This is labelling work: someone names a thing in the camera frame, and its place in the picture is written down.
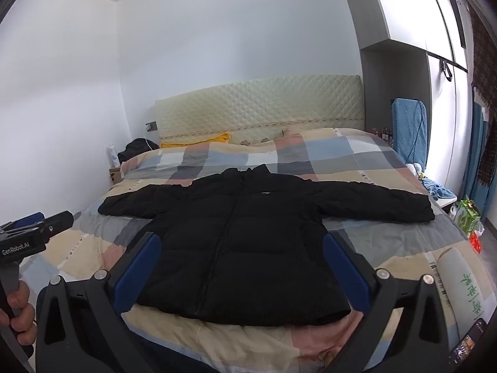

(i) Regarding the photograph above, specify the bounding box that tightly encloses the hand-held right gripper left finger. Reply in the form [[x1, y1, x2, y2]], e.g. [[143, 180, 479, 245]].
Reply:
[[35, 232, 167, 373]]

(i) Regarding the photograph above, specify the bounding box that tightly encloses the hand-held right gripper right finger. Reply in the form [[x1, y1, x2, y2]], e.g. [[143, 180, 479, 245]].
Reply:
[[322, 230, 453, 373]]

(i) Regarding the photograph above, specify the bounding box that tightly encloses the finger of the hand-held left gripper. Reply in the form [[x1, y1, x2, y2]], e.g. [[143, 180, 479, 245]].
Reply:
[[39, 210, 75, 242], [0, 212, 46, 234]]

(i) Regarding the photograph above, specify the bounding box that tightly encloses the black puffer jacket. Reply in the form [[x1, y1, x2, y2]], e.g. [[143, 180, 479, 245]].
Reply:
[[98, 165, 435, 327]]

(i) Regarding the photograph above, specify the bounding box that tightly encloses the black clothes pile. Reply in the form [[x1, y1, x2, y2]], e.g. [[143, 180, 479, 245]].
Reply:
[[117, 138, 161, 164]]

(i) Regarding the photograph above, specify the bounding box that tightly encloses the person's left hand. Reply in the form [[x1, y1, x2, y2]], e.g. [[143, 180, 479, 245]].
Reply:
[[0, 280, 38, 346]]

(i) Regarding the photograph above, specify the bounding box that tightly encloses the white pillow with green print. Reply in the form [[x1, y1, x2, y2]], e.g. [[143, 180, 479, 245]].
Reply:
[[436, 246, 487, 352]]

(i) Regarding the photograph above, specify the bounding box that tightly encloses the blue crumpled cloth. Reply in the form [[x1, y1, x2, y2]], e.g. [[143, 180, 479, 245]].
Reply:
[[421, 178, 457, 203]]

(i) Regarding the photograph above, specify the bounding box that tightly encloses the bed with checked sheet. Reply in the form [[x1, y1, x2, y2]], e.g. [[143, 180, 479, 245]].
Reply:
[[21, 126, 490, 373]]

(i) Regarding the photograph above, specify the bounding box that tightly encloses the green plastic bag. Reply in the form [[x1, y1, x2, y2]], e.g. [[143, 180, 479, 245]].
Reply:
[[451, 199, 482, 237]]

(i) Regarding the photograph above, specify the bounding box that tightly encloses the red plastic bag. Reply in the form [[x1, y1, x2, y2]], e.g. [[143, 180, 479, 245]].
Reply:
[[468, 231, 484, 256]]

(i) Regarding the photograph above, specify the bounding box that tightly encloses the smartphone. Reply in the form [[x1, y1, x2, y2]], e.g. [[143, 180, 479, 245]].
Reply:
[[449, 317, 488, 363]]

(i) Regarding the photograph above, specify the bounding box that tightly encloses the yellow pillow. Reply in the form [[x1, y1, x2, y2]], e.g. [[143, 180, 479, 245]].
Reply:
[[160, 132, 232, 149]]

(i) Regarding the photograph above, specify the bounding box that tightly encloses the blue curtain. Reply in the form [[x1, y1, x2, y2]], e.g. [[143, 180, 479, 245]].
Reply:
[[463, 101, 496, 220]]

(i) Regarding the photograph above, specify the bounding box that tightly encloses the cream quilted headboard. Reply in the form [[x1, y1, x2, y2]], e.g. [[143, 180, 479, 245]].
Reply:
[[154, 75, 366, 149]]

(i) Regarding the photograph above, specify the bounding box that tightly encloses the black hanger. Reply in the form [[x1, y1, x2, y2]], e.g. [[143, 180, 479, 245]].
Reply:
[[437, 56, 455, 82]]

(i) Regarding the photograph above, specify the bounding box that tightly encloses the grey white wardrobe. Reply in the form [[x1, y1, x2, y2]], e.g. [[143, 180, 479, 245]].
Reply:
[[338, 0, 480, 203]]

